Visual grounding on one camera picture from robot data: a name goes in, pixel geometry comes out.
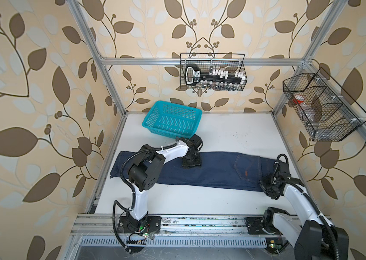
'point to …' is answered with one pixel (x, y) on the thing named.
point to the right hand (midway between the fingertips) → (261, 187)
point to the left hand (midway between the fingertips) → (198, 165)
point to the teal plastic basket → (172, 119)
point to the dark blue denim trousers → (228, 170)
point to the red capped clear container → (298, 99)
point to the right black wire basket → (328, 112)
